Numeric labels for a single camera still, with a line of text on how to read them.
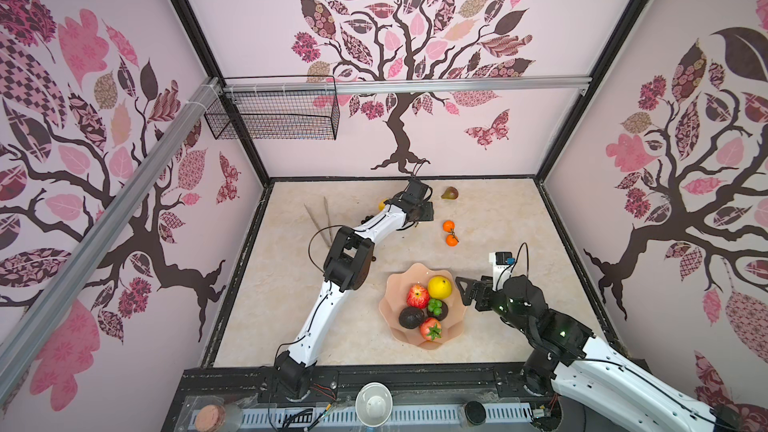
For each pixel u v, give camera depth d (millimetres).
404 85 921
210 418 608
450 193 1106
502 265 657
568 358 519
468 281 722
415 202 852
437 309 800
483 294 657
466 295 695
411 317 776
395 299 869
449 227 1033
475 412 619
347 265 651
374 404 710
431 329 767
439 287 813
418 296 827
